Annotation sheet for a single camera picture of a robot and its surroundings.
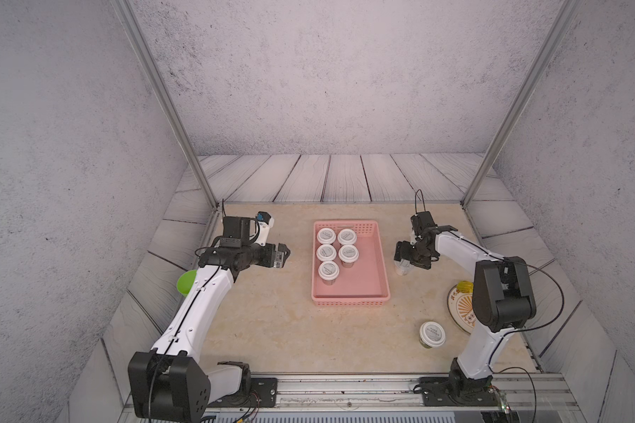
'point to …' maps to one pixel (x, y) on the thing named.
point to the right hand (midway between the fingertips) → (405, 257)
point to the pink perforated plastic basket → (366, 282)
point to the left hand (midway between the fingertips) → (279, 248)
